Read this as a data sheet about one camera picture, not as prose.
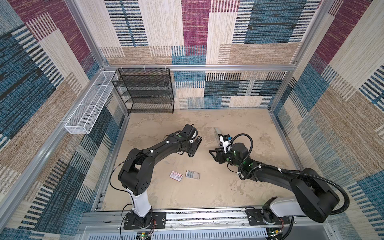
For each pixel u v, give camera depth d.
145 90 1.10
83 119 0.71
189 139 0.78
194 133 0.78
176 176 0.87
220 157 0.76
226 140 0.76
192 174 0.87
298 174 0.48
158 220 0.74
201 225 0.73
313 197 0.43
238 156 0.68
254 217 0.73
